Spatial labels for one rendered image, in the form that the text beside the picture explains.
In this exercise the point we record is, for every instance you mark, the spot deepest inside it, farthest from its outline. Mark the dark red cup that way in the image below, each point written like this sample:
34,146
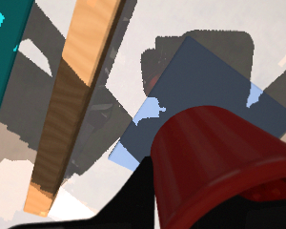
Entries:
205,155

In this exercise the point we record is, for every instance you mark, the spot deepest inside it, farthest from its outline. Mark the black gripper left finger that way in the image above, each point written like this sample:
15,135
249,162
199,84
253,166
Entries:
132,207

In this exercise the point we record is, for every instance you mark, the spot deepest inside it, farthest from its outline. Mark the orange flat bar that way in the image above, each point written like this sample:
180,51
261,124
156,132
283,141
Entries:
90,33

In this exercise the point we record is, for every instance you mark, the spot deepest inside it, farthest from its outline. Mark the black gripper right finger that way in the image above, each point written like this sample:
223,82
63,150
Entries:
239,212

